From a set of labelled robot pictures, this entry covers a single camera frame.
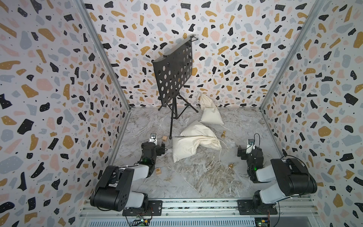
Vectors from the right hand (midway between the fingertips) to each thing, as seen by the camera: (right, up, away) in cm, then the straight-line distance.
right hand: (249, 145), depth 93 cm
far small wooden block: (-57, +3, +7) cm, 58 cm away
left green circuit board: (-65, -35, -21) cm, 77 cm away
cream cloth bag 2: (-24, +21, +13) cm, 35 cm away
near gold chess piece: (-14, -12, -5) cm, 19 cm away
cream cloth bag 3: (-42, 0, -5) cm, 42 cm away
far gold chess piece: (-15, +5, +10) cm, 19 cm away
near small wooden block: (-58, -14, -8) cm, 60 cm away
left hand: (-62, +2, -1) cm, 62 cm away
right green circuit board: (-2, -35, -21) cm, 41 cm away
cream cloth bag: (-34, +11, +5) cm, 36 cm away
